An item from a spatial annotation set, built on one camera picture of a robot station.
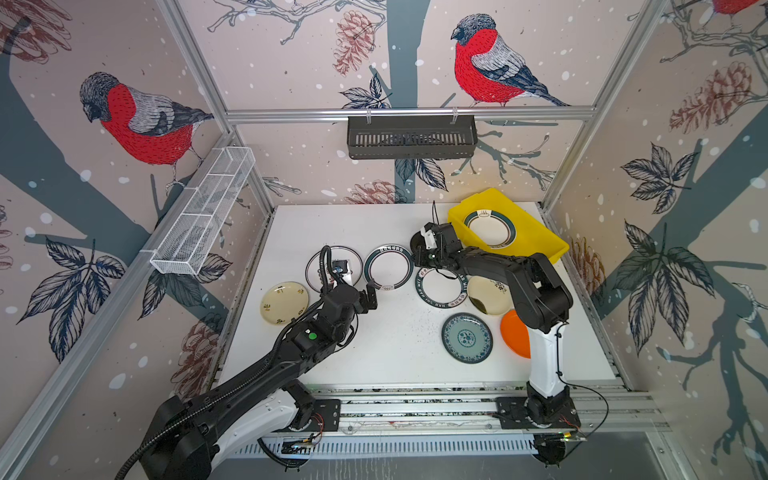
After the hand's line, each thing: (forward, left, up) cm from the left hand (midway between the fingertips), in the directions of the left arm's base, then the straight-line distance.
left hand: (359, 282), depth 78 cm
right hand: (+17, -16, -14) cm, 27 cm away
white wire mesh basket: (+4, +41, +13) cm, 43 cm away
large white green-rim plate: (+34, -49, -17) cm, 62 cm away
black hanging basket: (+54, -18, +10) cm, 58 cm away
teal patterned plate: (-9, -31, -18) cm, 37 cm away
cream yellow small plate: (+4, +27, -19) cm, 33 cm away
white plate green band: (+17, -9, -17) cm, 25 cm away
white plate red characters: (+21, +10, -15) cm, 27 cm away
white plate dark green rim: (+7, -25, -16) cm, 31 cm away
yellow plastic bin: (+28, -62, -16) cm, 70 cm away
